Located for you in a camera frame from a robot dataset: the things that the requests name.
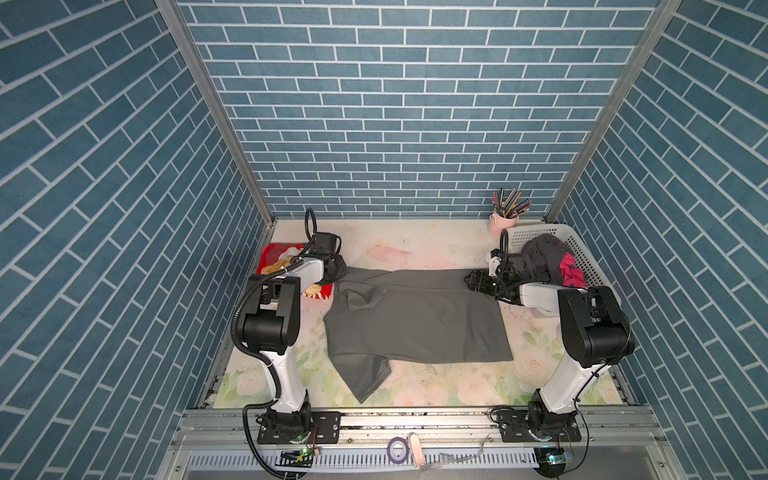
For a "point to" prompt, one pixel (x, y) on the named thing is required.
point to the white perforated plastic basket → (593, 273)
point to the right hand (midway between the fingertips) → (473, 279)
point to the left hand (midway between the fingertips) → (340, 267)
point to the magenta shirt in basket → (571, 276)
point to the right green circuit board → (551, 461)
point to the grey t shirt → (385, 317)
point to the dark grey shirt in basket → (540, 259)
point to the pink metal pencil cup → (498, 223)
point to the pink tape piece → (417, 450)
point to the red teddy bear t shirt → (273, 256)
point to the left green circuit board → (305, 452)
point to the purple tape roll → (407, 447)
